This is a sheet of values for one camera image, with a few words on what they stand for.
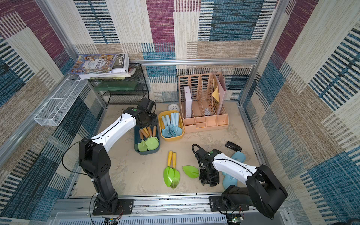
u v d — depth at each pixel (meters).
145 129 0.99
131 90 0.94
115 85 1.02
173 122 1.03
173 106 1.15
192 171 0.85
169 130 0.99
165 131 0.98
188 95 0.97
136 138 0.97
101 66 0.79
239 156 0.91
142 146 0.94
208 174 0.69
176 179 0.81
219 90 0.91
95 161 0.48
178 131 1.01
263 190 0.41
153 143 0.94
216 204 0.73
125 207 0.73
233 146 0.92
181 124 1.03
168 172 0.83
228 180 0.81
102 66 0.79
